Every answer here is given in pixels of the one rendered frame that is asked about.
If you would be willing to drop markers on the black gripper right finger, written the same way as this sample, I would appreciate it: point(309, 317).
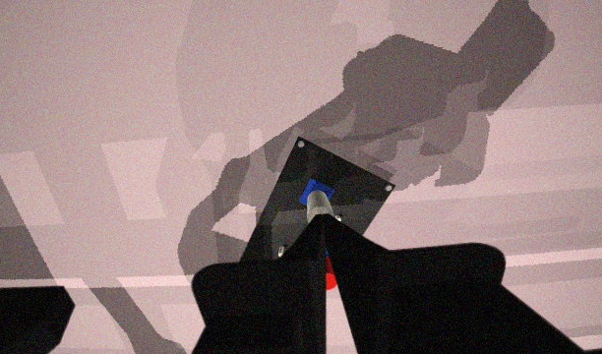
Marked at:
point(366, 273)

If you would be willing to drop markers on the black rectangular board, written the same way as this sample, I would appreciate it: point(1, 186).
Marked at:
point(315, 181)

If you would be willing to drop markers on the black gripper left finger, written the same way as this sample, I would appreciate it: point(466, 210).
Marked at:
point(296, 282)

